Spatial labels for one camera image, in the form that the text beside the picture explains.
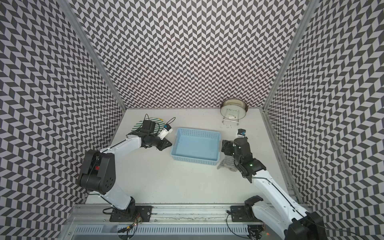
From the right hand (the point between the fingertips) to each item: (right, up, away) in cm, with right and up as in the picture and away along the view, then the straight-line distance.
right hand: (228, 144), depth 82 cm
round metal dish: (+7, +21, +19) cm, 30 cm away
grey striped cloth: (+1, -11, +5) cm, 12 cm away
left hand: (-35, -1, +9) cm, 37 cm away
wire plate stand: (+7, +17, +27) cm, 32 cm away
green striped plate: (-38, +12, -3) cm, 40 cm away
